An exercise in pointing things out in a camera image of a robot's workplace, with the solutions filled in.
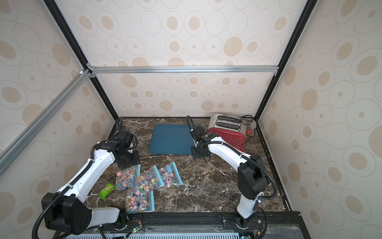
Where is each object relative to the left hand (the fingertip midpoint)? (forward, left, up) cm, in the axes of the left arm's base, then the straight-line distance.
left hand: (141, 160), depth 80 cm
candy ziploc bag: (-6, -3, -12) cm, 13 cm away
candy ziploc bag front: (-17, 0, -12) cm, 21 cm away
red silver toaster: (+21, -51, +3) cm, 55 cm away
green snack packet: (-12, +20, -13) cm, 27 cm away
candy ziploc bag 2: (-5, +10, -13) cm, 17 cm away
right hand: (+8, -34, -5) cm, 35 cm away
